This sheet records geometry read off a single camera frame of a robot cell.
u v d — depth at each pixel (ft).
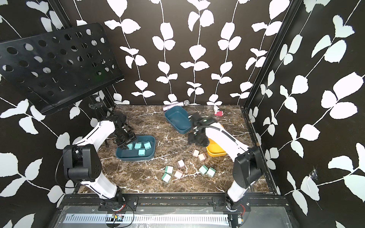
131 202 2.41
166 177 2.68
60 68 1.87
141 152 2.98
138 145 3.06
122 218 2.37
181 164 2.83
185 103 3.89
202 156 2.97
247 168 1.50
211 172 2.76
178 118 3.75
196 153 3.01
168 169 2.76
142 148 3.06
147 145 3.12
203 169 2.80
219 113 3.74
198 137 2.30
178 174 2.75
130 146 3.04
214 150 3.05
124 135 2.50
